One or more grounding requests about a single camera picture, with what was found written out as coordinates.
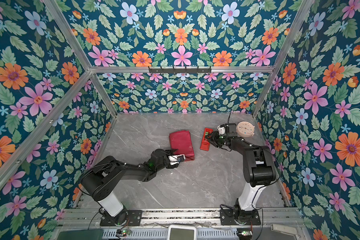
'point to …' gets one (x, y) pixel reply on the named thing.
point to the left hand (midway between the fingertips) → (178, 149)
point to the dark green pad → (93, 234)
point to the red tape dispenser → (205, 144)
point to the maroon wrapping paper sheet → (181, 141)
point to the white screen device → (182, 232)
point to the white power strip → (291, 228)
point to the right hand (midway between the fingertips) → (207, 136)
